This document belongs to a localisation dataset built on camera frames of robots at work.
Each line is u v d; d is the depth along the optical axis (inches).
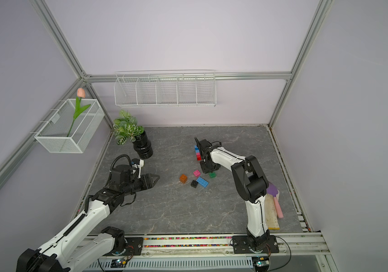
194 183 36.0
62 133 31.2
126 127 32.7
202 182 36.0
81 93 31.4
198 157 40.1
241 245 29.1
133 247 28.9
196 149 42.2
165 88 39.3
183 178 36.0
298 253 28.5
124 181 25.0
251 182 20.7
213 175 37.6
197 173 37.6
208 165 33.2
